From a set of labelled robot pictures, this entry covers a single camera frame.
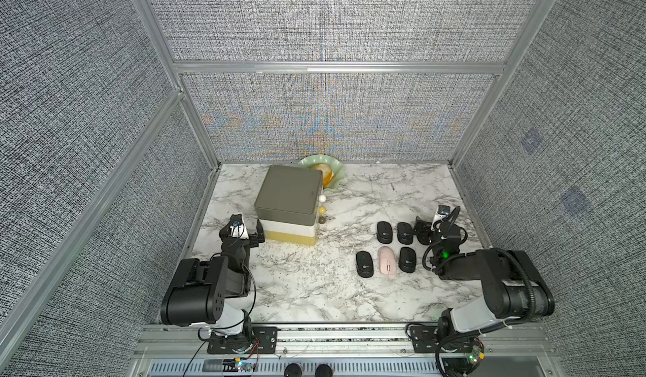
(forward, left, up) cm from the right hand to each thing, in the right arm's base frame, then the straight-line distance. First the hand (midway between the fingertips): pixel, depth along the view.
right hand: (432, 212), depth 92 cm
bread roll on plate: (+21, +38, -2) cm, 44 cm away
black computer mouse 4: (-6, +10, -6) cm, 13 cm away
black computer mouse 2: (-18, +26, -5) cm, 32 cm away
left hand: (-4, +67, +2) cm, 67 cm away
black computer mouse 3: (-6, +17, -5) cm, 19 cm away
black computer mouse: (-16, +11, -6) cm, 20 cm away
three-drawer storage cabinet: (-4, +51, +13) cm, 53 cm away
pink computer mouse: (-17, +18, -4) cm, 25 cm away
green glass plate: (+26, +34, -5) cm, 43 cm away
